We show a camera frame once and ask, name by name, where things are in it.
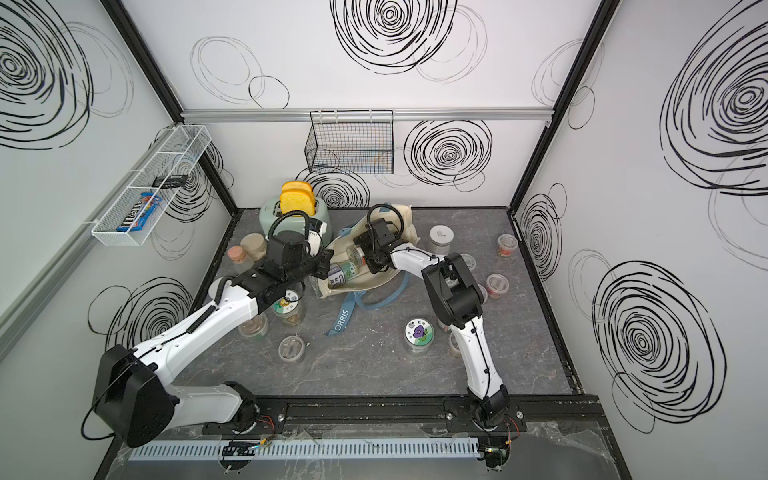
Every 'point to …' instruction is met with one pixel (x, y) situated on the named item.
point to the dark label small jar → (291, 348)
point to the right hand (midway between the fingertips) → (361, 246)
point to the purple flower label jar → (419, 334)
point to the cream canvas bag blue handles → (351, 271)
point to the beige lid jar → (255, 245)
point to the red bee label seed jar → (506, 243)
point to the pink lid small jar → (236, 254)
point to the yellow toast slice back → (296, 188)
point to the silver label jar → (440, 238)
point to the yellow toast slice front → (296, 200)
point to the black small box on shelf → (173, 181)
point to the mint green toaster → (272, 207)
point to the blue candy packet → (136, 210)
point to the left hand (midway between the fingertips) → (332, 251)
